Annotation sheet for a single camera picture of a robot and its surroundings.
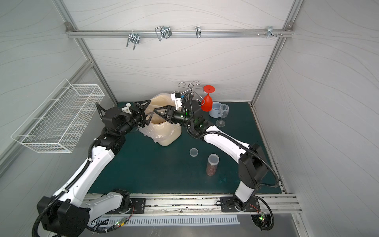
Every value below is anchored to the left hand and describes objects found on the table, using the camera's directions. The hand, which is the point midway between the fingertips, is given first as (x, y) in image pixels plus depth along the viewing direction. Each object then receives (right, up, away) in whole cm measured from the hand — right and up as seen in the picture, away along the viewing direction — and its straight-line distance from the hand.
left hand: (150, 105), depth 68 cm
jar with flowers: (+30, -27, +5) cm, 41 cm away
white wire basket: (-44, -10, -1) cm, 45 cm away
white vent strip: (-15, -55, +1) cm, 58 cm away
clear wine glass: (+41, -3, +30) cm, 51 cm away
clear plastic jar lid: (+20, -28, +24) cm, 43 cm away
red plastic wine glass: (+29, +3, +22) cm, 36 cm away
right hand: (+2, -3, -1) cm, 4 cm away
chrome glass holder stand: (+19, +10, +20) cm, 29 cm away
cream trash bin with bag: (+2, -12, +7) cm, 15 cm away
